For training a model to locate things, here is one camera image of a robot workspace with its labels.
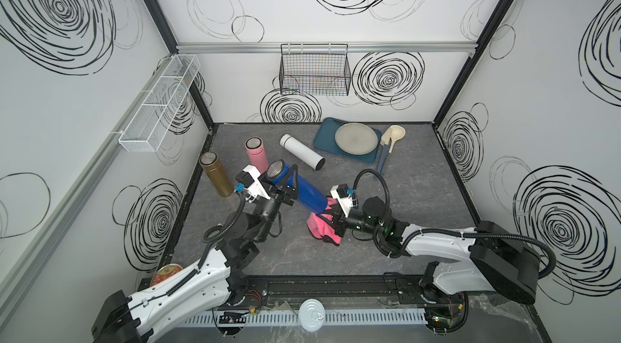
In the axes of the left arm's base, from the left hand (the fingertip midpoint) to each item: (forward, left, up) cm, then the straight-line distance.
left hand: (289, 165), depth 62 cm
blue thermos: (-2, -5, -11) cm, 12 cm away
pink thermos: (+15, +14, -17) cm, 27 cm away
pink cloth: (-8, -8, -21) cm, 24 cm away
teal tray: (+41, -11, -35) cm, 55 cm away
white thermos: (+29, -1, -30) cm, 41 cm away
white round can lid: (-29, -7, -29) cm, 42 cm away
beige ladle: (+44, -46, -31) cm, 71 cm away
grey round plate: (+41, -27, -34) cm, 59 cm away
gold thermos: (+10, +28, -19) cm, 35 cm away
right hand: (-5, -8, -19) cm, 21 cm away
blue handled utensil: (+34, -39, -32) cm, 60 cm away
